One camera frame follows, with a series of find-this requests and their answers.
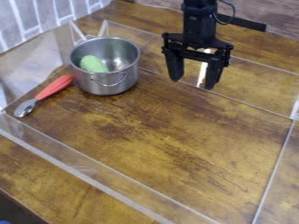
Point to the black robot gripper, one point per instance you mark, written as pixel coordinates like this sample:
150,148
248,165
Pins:
196,43

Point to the silver metal pot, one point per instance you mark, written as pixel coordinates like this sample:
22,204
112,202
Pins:
105,65

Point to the green knitted vegetable toy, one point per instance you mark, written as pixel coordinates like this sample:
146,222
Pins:
92,64

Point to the black wall strip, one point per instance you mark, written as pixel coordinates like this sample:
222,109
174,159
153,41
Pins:
242,23

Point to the clear acrylic tray enclosure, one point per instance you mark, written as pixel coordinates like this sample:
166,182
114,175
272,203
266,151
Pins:
168,154

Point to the red handled metal spoon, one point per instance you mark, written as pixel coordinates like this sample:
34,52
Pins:
53,88

